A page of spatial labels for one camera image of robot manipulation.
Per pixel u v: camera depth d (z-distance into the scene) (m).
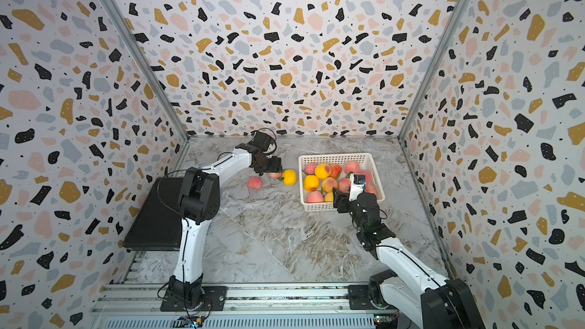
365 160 1.06
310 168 1.03
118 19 0.78
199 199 0.59
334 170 1.02
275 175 1.01
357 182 0.72
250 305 0.73
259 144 0.85
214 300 0.73
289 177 1.00
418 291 0.44
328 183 0.97
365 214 0.63
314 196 0.92
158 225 0.84
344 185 0.96
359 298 0.73
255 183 0.98
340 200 0.75
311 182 0.97
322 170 0.99
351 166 1.03
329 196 0.92
